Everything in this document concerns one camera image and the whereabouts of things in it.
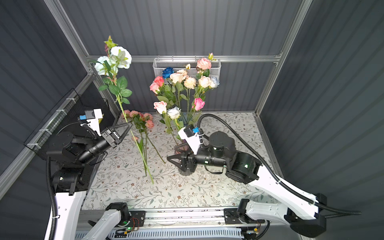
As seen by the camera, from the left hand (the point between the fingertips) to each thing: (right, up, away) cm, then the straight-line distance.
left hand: (132, 124), depth 54 cm
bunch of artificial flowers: (-14, +3, +55) cm, 57 cm away
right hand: (+16, -11, -2) cm, 19 cm away
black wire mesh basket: (-41, +5, +18) cm, 45 cm away
